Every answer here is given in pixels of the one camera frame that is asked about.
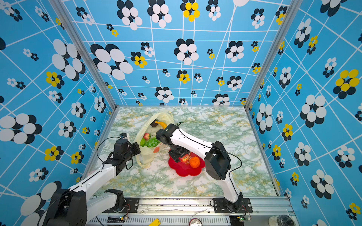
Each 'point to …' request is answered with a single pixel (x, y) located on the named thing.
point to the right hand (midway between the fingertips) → (184, 156)
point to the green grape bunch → (152, 142)
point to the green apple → (143, 142)
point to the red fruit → (185, 159)
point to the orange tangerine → (194, 162)
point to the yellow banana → (161, 123)
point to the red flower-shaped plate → (186, 170)
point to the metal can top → (195, 221)
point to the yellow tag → (155, 222)
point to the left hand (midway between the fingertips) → (140, 143)
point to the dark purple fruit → (153, 124)
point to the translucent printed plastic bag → (146, 155)
